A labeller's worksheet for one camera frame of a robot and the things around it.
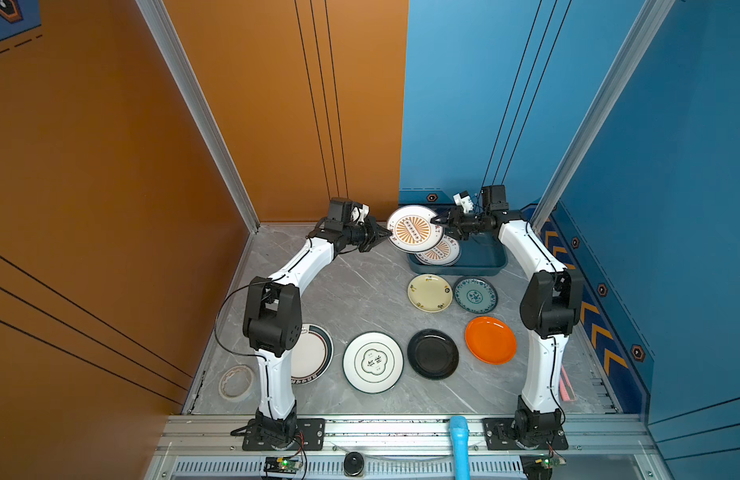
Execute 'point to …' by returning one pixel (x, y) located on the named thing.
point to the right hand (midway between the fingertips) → (433, 224)
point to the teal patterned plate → (475, 295)
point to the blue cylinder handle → (460, 439)
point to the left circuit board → (281, 465)
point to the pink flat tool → (566, 391)
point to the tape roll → (236, 383)
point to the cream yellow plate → (430, 293)
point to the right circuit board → (550, 462)
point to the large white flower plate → (373, 362)
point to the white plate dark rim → (312, 357)
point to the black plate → (433, 354)
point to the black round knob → (353, 464)
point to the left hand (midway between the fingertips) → (395, 230)
